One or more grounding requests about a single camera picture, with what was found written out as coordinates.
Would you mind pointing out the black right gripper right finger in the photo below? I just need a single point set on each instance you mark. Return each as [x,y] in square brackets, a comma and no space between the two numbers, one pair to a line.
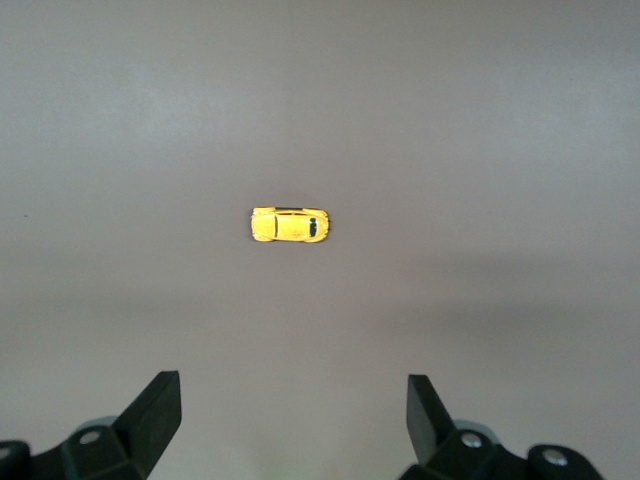
[425,425]

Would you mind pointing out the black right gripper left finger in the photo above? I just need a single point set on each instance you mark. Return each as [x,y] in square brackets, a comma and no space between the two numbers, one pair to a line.
[150,420]

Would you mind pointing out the yellow beetle toy car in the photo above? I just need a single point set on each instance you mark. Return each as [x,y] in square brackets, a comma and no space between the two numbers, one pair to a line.
[290,226]

